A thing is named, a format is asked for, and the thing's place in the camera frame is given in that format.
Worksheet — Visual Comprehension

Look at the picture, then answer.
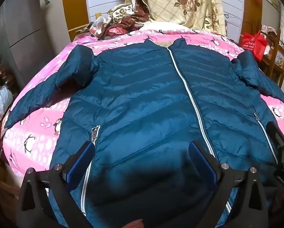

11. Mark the white pillow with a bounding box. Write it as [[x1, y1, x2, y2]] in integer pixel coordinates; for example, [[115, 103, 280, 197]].
[[142, 21, 192, 32]]

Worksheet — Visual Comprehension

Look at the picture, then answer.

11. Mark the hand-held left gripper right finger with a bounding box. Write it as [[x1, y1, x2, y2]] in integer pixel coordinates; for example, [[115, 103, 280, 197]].
[[188, 141, 269, 228]]

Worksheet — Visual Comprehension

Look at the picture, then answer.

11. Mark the grey refrigerator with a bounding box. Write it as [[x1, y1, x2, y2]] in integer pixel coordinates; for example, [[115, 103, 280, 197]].
[[0, 0, 71, 88]]

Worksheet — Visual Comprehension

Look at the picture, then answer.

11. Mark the white plastic bag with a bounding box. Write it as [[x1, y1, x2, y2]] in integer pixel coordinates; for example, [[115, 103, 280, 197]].
[[0, 83, 14, 120]]

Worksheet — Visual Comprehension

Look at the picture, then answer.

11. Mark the brown floral cloth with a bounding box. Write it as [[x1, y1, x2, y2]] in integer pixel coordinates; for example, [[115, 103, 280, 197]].
[[94, 0, 152, 40]]

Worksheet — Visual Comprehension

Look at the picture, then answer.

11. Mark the pink cloth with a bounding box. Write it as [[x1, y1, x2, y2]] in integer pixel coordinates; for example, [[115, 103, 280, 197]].
[[262, 25, 277, 36]]

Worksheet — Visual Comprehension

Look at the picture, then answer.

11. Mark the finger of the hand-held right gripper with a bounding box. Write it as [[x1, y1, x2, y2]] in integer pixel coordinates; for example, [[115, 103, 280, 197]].
[[266, 121, 284, 171]]

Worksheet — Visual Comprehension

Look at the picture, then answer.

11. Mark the wooden shelf rack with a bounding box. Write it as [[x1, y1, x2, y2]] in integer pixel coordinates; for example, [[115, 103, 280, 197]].
[[260, 25, 284, 86]]

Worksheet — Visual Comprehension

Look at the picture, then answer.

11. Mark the wall calendar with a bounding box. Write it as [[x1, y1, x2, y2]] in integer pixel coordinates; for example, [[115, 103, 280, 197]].
[[266, 0, 281, 12]]

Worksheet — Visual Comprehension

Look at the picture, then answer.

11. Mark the cream floral quilt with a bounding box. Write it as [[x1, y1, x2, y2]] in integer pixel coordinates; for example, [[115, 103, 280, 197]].
[[125, 0, 228, 32]]

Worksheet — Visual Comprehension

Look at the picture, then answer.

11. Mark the pink penguin print blanket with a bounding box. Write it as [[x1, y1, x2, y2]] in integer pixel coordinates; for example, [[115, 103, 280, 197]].
[[1, 26, 284, 178]]

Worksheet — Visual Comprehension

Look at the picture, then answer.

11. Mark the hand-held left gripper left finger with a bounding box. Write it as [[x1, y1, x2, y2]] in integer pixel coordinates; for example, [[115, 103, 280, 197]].
[[16, 141, 95, 228]]

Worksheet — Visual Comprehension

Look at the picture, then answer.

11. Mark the red shopping bag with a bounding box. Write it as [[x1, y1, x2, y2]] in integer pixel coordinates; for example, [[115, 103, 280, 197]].
[[240, 30, 268, 61]]

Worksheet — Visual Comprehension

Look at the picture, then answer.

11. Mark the wooden wall pillar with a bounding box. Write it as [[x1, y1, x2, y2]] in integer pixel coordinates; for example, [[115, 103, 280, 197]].
[[239, 0, 263, 43], [62, 0, 90, 41]]

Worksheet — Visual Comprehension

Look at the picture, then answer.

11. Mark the teal quilted jacket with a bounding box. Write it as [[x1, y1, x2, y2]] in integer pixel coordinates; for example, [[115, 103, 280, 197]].
[[5, 38, 284, 226]]

